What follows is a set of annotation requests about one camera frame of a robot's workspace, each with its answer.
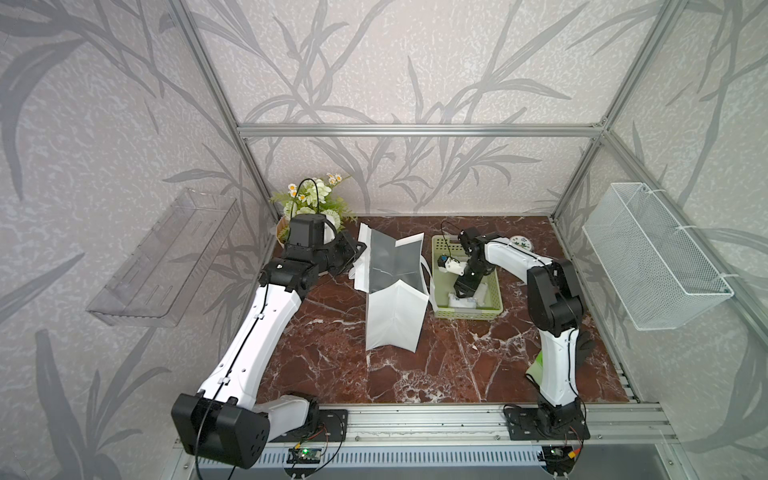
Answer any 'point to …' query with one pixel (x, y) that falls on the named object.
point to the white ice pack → (461, 302)
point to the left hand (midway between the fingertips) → (370, 244)
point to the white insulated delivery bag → (391, 272)
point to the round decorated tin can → (521, 241)
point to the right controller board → (560, 457)
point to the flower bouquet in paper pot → (317, 196)
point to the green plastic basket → (443, 284)
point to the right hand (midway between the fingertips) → (466, 283)
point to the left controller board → (304, 456)
